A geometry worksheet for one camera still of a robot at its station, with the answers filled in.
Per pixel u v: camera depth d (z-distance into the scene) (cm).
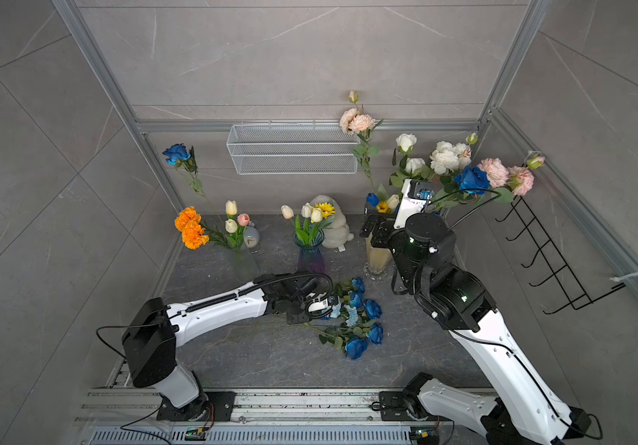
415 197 45
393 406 73
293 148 101
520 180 65
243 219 78
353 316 86
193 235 69
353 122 76
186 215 73
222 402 74
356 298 87
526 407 36
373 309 87
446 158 71
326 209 84
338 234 103
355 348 80
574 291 59
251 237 101
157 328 48
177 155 72
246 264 98
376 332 82
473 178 59
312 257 95
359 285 93
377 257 88
